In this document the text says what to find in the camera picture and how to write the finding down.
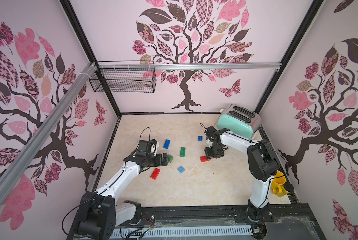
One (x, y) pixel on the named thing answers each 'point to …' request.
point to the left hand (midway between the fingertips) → (163, 162)
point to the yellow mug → (277, 185)
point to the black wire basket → (125, 77)
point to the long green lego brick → (182, 152)
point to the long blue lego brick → (166, 144)
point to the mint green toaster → (239, 119)
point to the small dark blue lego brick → (200, 138)
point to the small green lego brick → (170, 158)
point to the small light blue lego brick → (181, 169)
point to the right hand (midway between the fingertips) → (211, 156)
